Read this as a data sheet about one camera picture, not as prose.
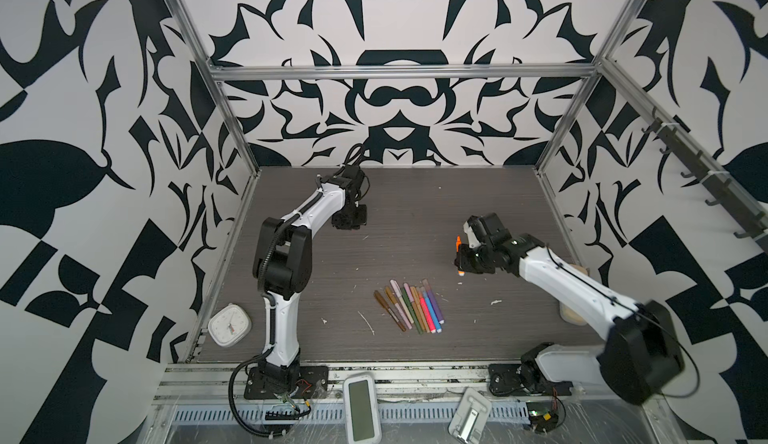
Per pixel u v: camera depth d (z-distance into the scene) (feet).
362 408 2.21
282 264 1.76
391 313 2.78
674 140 2.13
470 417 2.25
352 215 2.76
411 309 2.79
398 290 2.92
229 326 2.65
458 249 2.48
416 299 2.86
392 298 2.86
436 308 2.80
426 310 2.79
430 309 2.79
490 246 2.13
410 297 2.86
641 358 1.35
